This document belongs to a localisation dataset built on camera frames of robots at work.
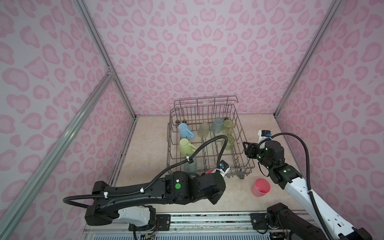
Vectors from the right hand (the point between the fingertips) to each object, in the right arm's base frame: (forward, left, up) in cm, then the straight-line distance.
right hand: (247, 142), depth 77 cm
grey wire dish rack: (+33, +30, -10) cm, 46 cm away
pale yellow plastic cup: (+18, +23, -13) cm, 32 cm away
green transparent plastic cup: (+19, +6, -11) cm, 23 cm away
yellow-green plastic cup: (+9, +6, -13) cm, 17 cm away
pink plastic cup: (-16, -10, -22) cm, 28 cm away
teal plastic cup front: (+19, +14, -9) cm, 25 cm away
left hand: (-23, +15, +3) cm, 28 cm away
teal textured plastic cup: (-9, +29, -12) cm, 33 cm away
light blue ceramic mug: (+14, +35, -11) cm, 39 cm away
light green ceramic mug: (+3, +33, -12) cm, 35 cm away
